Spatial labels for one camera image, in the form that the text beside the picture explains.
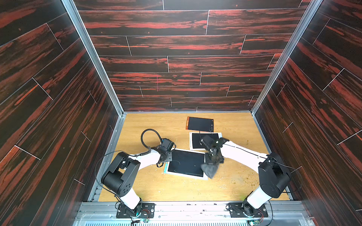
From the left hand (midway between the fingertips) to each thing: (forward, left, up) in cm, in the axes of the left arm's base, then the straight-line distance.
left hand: (168, 156), depth 95 cm
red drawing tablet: (+29, -23, +1) cm, 37 cm away
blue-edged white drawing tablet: (-5, -13, +1) cm, 14 cm away
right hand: (-4, -29, +5) cm, 30 cm away
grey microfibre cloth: (-11, -26, +7) cm, 29 cm away
